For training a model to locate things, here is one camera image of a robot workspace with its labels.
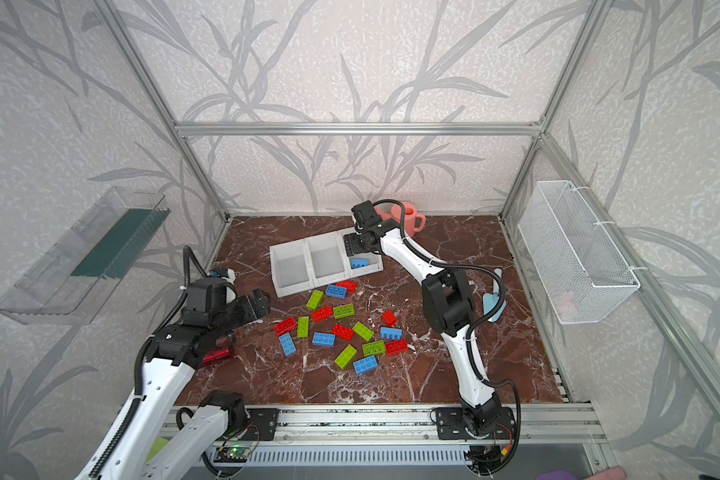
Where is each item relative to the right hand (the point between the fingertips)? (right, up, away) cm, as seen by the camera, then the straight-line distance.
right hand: (357, 235), depth 98 cm
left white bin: (-24, -12, +6) cm, 27 cm away
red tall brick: (+10, -25, -9) cm, 29 cm away
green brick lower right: (+6, -33, -14) cm, 36 cm away
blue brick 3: (-19, -32, -12) cm, 39 cm away
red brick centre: (-4, -29, -10) cm, 31 cm away
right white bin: (+6, -8, +6) cm, 12 cm away
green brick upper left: (-14, -21, -3) cm, 25 cm away
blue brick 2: (-1, -10, +3) cm, 10 cm away
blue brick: (-7, -19, -2) cm, 20 cm away
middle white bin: (-12, -8, +7) cm, 16 cm away
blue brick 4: (-9, -31, -12) cm, 34 cm away
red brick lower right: (+12, -32, -14) cm, 37 cm away
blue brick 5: (+11, -29, -11) cm, 33 cm away
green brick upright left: (-16, -29, -7) cm, 34 cm away
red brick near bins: (-2, -17, 0) cm, 17 cm away
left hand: (-23, -15, -21) cm, 35 cm away
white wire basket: (+50, -9, -37) cm, 63 cm away
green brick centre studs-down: (-4, -24, -5) cm, 25 cm away
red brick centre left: (-10, -25, -7) cm, 28 cm away
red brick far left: (-21, -28, -9) cm, 36 cm away
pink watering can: (+20, +5, +9) cm, 22 cm away
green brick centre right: (+2, -29, -9) cm, 31 cm away
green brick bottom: (-2, -35, -14) cm, 38 cm away
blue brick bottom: (+3, -36, -16) cm, 40 cm away
